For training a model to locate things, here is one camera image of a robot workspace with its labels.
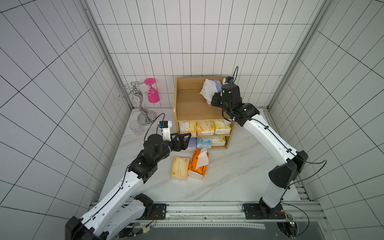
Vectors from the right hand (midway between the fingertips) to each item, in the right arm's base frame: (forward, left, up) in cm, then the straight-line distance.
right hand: (206, 95), depth 75 cm
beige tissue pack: (-10, +11, -14) cm, 21 cm away
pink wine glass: (+21, +38, -21) cm, 48 cm away
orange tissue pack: (-25, +3, -29) cm, 38 cm away
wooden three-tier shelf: (-10, +7, -5) cm, 13 cm away
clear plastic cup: (-2, +46, -28) cm, 54 cm away
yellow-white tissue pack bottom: (-9, -10, -31) cm, 33 cm away
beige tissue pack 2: (-10, 0, -15) cm, 18 cm away
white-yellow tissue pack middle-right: (-8, -10, -15) cm, 20 cm away
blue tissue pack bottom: (-10, +2, -31) cm, 33 cm away
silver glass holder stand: (+12, +45, -34) cm, 58 cm away
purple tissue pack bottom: (-11, +7, -29) cm, 32 cm away
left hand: (-19, +11, -11) cm, 25 cm away
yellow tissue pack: (-27, +13, -32) cm, 43 cm away
